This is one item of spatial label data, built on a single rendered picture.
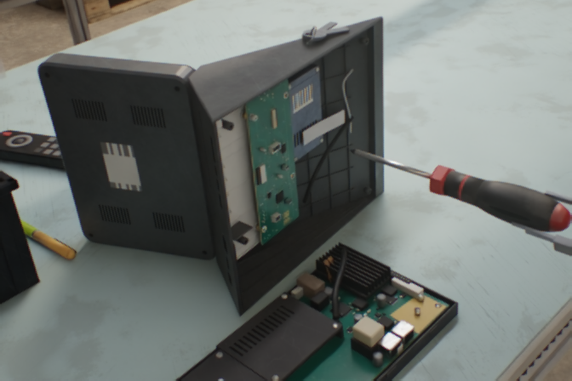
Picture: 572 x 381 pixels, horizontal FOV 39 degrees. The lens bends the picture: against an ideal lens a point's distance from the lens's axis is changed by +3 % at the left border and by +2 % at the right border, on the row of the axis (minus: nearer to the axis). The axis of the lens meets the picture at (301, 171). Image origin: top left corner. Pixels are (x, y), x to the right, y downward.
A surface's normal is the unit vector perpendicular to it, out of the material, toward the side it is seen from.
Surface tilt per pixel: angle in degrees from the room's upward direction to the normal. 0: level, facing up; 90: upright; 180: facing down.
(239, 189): 90
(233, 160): 90
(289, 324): 0
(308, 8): 0
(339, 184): 90
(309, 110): 90
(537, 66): 0
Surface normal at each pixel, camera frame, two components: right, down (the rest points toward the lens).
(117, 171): -0.31, 0.53
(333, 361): -0.07, -0.84
